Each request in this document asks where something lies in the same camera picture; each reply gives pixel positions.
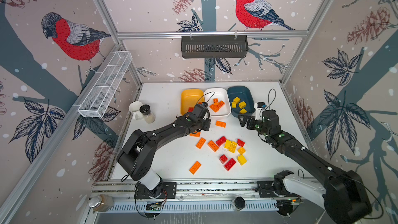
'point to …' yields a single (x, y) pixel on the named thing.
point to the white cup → (134, 108)
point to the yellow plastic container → (189, 98)
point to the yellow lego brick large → (230, 145)
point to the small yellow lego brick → (241, 150)
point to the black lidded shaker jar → (145, 110)
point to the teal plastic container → (244, 93)
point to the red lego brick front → (229, 165)
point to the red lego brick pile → (221, 141)
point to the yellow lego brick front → (241, 159)
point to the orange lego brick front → (195, 167)
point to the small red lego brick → (223, 158)
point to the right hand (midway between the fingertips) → (243, 118)
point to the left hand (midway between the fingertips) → (208, 122)
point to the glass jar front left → (101, 202)
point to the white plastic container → (221, 94)
